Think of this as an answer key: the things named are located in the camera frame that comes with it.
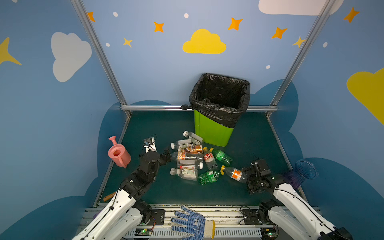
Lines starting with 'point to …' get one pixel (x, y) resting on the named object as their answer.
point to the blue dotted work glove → (196, 224)
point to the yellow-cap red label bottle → (209, 159)
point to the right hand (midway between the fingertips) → (244, 174)
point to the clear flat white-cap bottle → (183, 144)
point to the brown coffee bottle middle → (194, 148)
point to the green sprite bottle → (221, 156)
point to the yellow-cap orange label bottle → (235, 174)
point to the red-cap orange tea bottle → (187, 158)
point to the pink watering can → (120, 155)
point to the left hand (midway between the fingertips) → (162, 148)
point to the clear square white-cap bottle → (193, 136)
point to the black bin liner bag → (222, 99)
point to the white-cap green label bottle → (192, 174)
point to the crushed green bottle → (209, 177)
